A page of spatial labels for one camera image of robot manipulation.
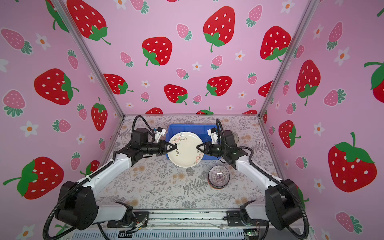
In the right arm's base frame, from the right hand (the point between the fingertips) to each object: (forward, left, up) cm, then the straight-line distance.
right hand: (196, 147), depth 79 cm
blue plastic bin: (+26, 0, -16) cm, 30 cm away
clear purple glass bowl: (-9, -13, -13) cm, 21 cm away
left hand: (-2, +10, +2) cm, 11 cm away
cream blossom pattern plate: (-4, +5, -1) cm, 6 cm away
